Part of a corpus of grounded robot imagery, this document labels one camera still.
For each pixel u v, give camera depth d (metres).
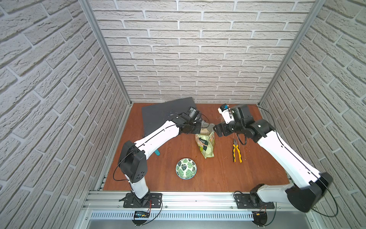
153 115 1.07
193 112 0.65
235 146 0.92
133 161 0.44
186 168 0.85
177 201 0.76
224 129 0.65
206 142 0.80
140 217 0.71
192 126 0.69
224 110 0.64
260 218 0.70
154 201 0.73
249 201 0.73
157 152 0.90
